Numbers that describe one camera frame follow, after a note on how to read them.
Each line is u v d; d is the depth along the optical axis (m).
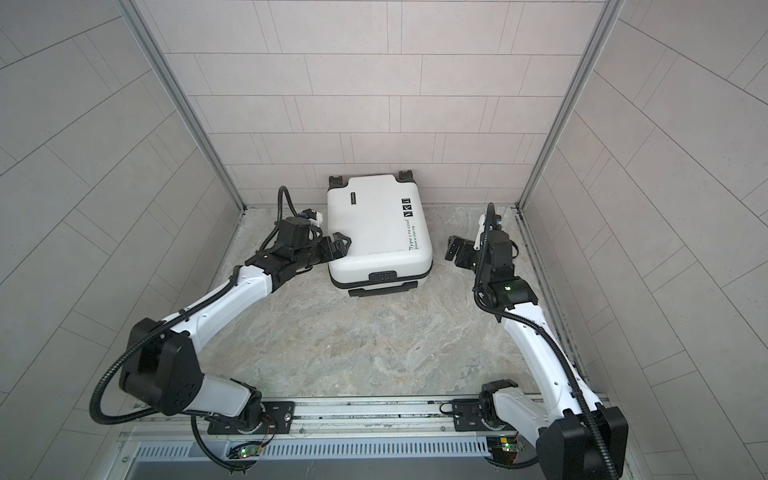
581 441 0.36
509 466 0.65
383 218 0.90
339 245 0.74
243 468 0.64
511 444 0.68
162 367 0.40
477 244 0.67
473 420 0.71
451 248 0.69
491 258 0.55
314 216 0.76
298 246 0.64
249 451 0.64
